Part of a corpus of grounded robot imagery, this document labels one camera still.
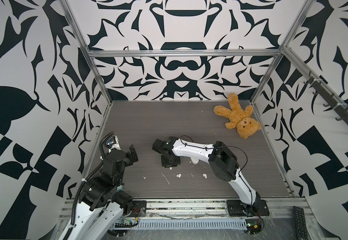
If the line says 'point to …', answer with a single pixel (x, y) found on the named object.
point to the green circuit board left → (126, 223)
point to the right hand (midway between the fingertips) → (167, 166)
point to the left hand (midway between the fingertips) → (122, 146)
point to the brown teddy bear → (239, 118)
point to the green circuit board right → (253, 226)
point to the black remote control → (301, 226)
